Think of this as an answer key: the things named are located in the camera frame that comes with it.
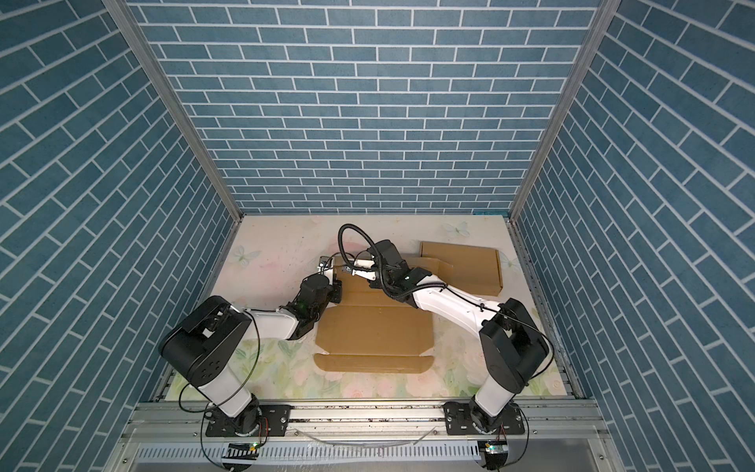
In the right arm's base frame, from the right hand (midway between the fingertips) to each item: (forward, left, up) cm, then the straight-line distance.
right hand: (374, 254), depth 87 cm
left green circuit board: (-49, +28, -20) cm, 60 cm away
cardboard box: (-16, +1, -19) cm, 25 cm away
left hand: (-2, +13, -10) cm, 17 cm away
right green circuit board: (-42, -35, -22) cm, 59 cm away
